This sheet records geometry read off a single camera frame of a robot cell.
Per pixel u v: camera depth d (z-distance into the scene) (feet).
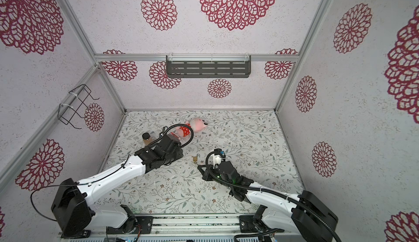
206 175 2.25
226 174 1.97
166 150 2.01
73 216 1.30
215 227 2.45
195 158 3.11
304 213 1.36
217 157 2.36
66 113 2.38
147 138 3.11
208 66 3.18
